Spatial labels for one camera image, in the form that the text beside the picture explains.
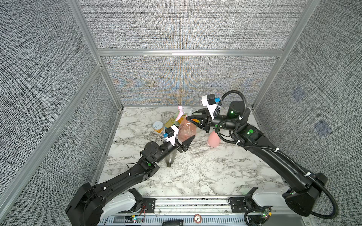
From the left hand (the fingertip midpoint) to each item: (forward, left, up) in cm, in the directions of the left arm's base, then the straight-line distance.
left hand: (191, 130), depth 64 cm
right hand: (+1, +2, +10) cm, 10 cm away
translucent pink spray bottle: (+2, +2, -3) cm, 4 cm away
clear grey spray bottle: (-1, +11, -29) cm, 31 cm away
